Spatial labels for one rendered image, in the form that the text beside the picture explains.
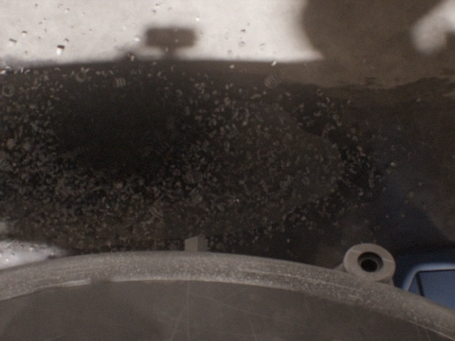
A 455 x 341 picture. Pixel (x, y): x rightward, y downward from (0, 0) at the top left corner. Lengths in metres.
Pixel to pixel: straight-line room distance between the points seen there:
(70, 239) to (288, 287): 0.43
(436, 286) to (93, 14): 0.53
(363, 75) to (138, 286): 0.36
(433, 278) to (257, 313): 0.53
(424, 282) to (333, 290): 0.48
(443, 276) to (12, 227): 0.51
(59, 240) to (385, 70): 0.40
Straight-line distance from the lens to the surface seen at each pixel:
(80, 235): 1.00
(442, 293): 1.09
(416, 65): 0.88
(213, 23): 0.81
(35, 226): 0.98
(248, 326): 0.59
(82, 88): 0.85
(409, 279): 1.11
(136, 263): 0.61
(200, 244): 0.80
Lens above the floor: 0.65
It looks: 44 degrees down
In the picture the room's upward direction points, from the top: 173 degrees clockwise
